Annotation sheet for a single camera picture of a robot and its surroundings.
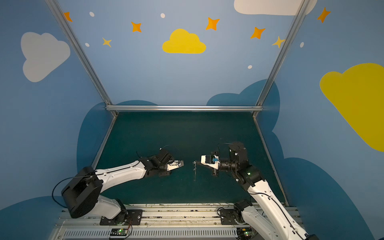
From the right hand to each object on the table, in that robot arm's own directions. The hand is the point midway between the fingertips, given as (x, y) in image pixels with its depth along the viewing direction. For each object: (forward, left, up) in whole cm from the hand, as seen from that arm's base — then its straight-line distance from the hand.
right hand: (199, 158), depth 68 cm
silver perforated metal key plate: (-3, +2, -3) cm, 5 cm away
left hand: (+7, +17, -21) cm, 28 cm away
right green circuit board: (-25, -23, -27) cm, 44 cm away
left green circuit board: (-28, +37, -25) cm, 53 cm away
